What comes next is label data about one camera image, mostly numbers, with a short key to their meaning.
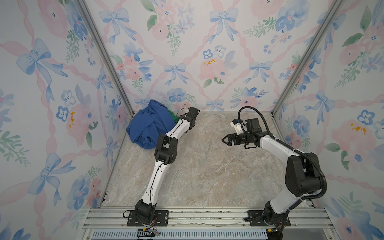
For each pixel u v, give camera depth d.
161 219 0.74
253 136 0.69
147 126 1.03
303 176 0.47
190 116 0.87
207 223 0.73
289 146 0.53
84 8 0.69
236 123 0.82
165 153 0.69
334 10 0.69
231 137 0.81
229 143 0.82
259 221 0.73
